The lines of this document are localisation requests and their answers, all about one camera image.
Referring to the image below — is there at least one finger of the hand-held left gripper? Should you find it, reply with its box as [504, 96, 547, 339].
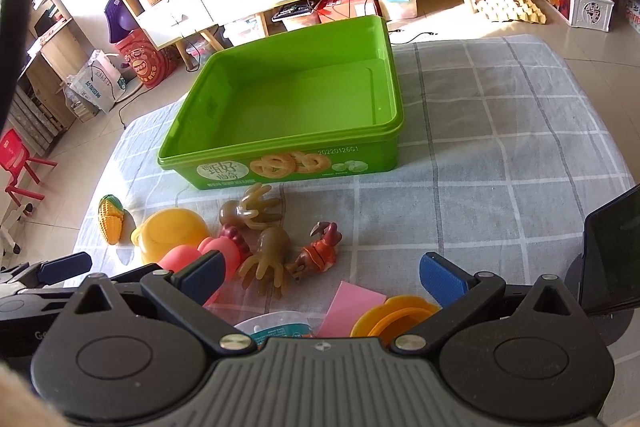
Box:
[35, 252, 93, 289]

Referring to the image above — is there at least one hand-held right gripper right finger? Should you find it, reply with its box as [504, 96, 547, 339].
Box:
[390, 252, 588, 355]

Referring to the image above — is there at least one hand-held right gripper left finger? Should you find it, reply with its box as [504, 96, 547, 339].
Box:
[57, 249, 257, 355]

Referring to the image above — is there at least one pink toy octopus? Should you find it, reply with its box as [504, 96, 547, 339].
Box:
[159, 227, 251, 308]

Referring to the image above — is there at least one yellow toy pot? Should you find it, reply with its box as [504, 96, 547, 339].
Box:
[131, 207, 212, 268]

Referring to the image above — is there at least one clear cotton swab jar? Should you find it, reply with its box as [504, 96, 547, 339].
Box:
[234, 311, 316, 348]

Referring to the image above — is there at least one pink box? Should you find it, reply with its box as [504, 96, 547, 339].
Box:
[316, 281, 388, 339]

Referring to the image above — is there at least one green plastic box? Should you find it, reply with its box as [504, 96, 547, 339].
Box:
[156, 14, 406, 192]

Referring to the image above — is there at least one yellow toy corn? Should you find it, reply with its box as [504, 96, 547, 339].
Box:
[99, 194, 132, 244]

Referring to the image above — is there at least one brown toy octopus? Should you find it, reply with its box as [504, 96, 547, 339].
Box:
[218, 182, 283, 230]
[236, 227, 292, 299]

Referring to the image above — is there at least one red plastic chair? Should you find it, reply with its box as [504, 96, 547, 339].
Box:
[0, 128, 58, 208]

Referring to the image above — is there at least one grey checked blanket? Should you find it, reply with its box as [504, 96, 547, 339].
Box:
[72, 34, 638, 358]

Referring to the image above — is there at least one black smartphone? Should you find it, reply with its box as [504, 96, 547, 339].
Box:
[577, 194, 640, 315]

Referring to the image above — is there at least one white printed sack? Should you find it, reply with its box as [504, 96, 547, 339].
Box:
[67, 49, 128, 114]

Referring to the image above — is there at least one wooden side desk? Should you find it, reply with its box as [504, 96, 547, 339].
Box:
[17, 12, 93, 128]

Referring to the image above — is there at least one purple plastic seat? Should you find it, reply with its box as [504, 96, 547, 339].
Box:
[104, 0, 138, 42]

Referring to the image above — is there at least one clear box with black lid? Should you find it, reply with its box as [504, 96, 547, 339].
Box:
[272, 4, 321, 32]

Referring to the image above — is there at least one clear storage box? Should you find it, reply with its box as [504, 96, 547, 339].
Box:
[374, 0, 420, 22]

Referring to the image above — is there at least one egg tray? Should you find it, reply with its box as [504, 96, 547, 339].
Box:
[469, 0, 547, 25]

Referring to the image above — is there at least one red cardboard box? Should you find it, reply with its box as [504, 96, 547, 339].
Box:
[312, 0, 381, 25]

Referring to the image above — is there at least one white toy crate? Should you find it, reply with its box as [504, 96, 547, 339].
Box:
[544, 0, 616, 28]

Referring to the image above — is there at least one black floor cable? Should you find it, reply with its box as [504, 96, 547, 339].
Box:
[390, 28, 436, 45]

